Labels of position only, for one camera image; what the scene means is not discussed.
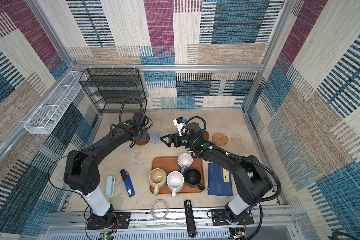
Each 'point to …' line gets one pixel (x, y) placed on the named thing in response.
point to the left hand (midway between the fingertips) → (141, 132)
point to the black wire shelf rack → (115, 90)
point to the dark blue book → (220, 181)
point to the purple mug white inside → (184, 161)
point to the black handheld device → (191, 227)
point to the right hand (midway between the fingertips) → (166, 139)
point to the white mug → (175, 181)
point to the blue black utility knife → (126, 178)
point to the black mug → (192, 177)
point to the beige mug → (157, 178)
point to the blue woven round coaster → (155, 137)
